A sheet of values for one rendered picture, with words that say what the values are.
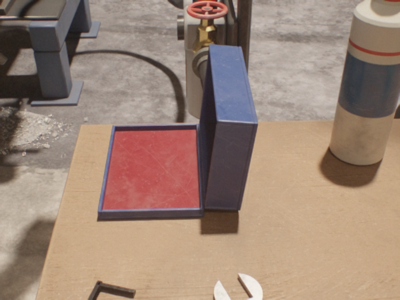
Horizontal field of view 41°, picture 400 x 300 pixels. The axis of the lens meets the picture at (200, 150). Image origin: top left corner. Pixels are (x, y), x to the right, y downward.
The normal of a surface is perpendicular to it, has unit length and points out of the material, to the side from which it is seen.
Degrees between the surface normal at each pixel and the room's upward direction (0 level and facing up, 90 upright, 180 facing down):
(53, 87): 90
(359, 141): 90
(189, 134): 0
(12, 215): 0
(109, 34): 0
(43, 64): 90
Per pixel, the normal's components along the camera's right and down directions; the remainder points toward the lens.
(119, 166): 0.00, -0.80
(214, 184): 0.04, 0.60
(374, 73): -0.31, 0.57
